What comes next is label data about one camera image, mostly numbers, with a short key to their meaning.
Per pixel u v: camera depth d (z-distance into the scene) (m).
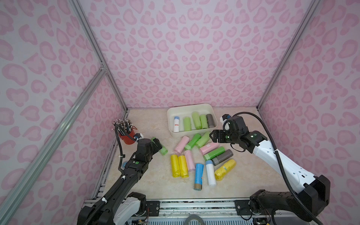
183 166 0.86
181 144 0.96
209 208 0.75
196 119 1.10
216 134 0.70
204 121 1.06
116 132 0.61
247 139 0.53
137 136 0.73
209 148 0.92
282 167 0.44
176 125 1.04
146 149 0.63
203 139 0.96
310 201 0.38
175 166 0.86
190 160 0.89
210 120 1.07
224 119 0.72
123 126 0.87
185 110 1.16
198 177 0.82
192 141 0.97
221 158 0.88
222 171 0.82
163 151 0.92
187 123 1.06
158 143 0.77
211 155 0.90
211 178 0.80
